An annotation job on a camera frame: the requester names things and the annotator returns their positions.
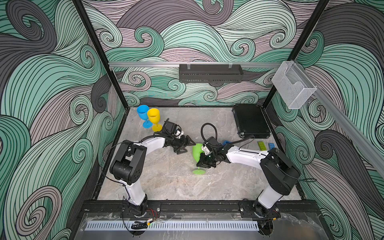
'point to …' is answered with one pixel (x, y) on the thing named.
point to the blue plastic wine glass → (143, 110)
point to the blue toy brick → (271, 145)
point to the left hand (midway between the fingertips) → (192, 145)
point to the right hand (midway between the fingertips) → (196, 166)
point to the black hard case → (251, 121)
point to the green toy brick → (262, 146)
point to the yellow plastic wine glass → (154, 115)
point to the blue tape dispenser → (225, 142)
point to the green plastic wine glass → (197, 151)
